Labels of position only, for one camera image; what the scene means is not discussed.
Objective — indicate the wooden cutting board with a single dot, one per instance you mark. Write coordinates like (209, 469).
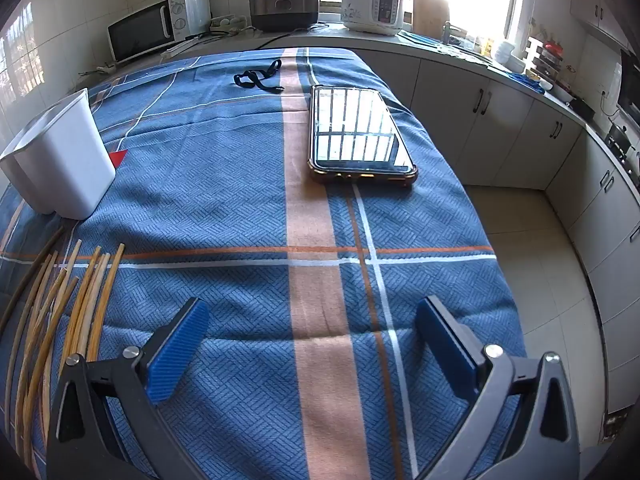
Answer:
(430, 12)

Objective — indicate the black range hood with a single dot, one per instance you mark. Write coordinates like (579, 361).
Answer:
(631, 82)

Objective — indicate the white wall cabinets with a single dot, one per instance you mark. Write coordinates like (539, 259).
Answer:
(600, 5)

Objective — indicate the dark brown chopstick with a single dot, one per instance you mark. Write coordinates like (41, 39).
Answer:
(31, 271)

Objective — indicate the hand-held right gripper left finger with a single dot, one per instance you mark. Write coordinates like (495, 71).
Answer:
(176, 350)

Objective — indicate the white plastic utensil holder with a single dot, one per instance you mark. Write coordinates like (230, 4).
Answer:
(65, 160)

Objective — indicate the white pressure cooker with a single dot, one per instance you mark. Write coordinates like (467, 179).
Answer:
(370, 7)

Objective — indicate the smartphone in brown case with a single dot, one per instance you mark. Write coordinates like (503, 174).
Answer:
(357, 130)

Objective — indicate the spice rack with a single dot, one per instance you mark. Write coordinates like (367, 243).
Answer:
(545, 57)

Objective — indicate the kitchen faucet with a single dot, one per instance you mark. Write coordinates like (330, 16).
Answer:
(450, 32)

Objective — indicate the red paper scrap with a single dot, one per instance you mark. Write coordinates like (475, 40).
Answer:
(119, 157)

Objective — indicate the white base cabinets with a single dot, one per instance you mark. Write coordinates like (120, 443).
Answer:
(500, 125)

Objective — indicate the black and white microwave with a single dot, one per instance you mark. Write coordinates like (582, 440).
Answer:
(140, 35)

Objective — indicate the pile of bamboo chopsticks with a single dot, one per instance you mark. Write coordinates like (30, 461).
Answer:
(96, 280)

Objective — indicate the white ceramic jar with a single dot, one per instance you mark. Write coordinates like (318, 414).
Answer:
(503, 51)

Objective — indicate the black rice cooker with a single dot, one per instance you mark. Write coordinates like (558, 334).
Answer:
(282, 7)

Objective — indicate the blue plaid tablecloth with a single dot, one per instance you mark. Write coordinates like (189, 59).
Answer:
(225, 185)

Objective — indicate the gas stove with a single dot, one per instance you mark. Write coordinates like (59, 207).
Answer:
(622, 142)

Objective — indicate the blue dish cloth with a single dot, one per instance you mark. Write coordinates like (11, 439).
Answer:
(527, 82)

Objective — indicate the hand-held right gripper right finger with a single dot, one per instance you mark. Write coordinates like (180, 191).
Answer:
(444, 345)

